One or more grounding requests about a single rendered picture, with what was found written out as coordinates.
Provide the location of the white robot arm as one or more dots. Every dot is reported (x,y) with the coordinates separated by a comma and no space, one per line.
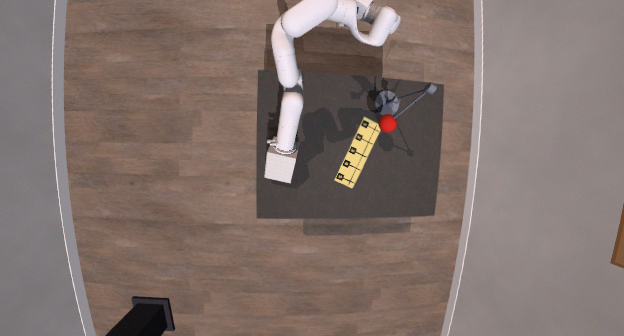
(297,21)

